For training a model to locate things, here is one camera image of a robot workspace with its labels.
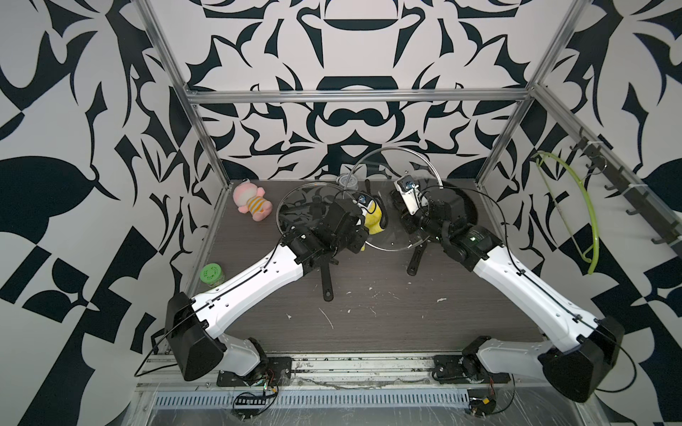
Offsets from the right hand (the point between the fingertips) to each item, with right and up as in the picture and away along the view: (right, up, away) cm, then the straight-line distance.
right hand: (401, 194), depth 74 cm
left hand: (-13, -6, 0) cm, 14 cm away
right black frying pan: (+31, -6, +26) cm, 41 cm away
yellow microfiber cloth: (-8, -7, -3) cm, 11 cm away
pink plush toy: (-52, 0, +31) cm, 61 cm away
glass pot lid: (-1, +14, +49) cm, 51 cm away
